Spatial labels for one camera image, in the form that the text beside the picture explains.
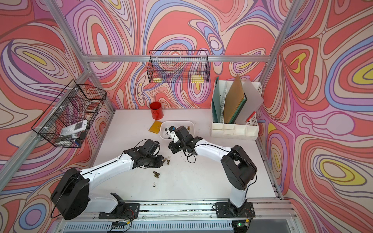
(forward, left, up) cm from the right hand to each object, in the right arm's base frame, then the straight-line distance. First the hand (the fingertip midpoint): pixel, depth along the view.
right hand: (171, 149), depth 88 cm
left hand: (-8, +4, -2) cm, 9 cm away
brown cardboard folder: (+35, -45, +8) cm, 57 cm away
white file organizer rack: (+14, -52, -2) cm, 54 cm away
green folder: (+19, -43, +13) cm, 49 cm away
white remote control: (0, +44, +25) cm, 50 cm away
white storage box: (+18, +7, -7) cm, 20 cm away
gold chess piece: (-4, +2, -7) cm, 8 cm away
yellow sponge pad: (+24, +14, -6) cm, 28 cm away
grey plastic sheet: (+20, -51, +20) cm, 58 cm away
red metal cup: (+33, +13, +2) cm, 36 cm away
